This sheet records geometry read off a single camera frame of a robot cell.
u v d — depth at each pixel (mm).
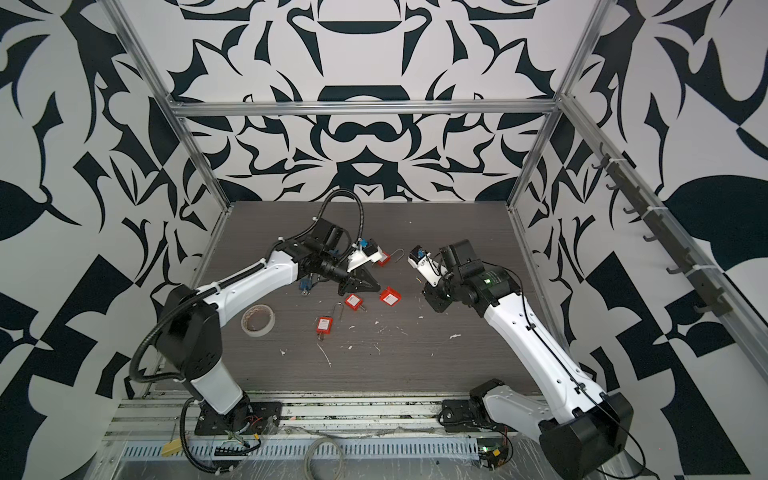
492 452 710
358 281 703
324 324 890
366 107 932
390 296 778
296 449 709
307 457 699
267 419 739
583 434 366
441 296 659
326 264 699
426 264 672
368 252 700
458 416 740
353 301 932
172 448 709
